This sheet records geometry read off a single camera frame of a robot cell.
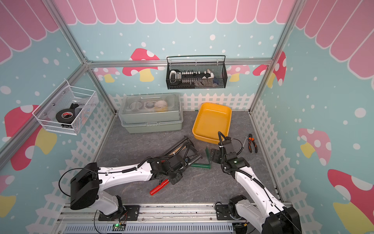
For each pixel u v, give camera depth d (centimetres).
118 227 73
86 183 42
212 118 116
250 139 102
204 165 92
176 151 94
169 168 61
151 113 92
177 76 89
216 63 89
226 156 62
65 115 71
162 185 74
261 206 42
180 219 74
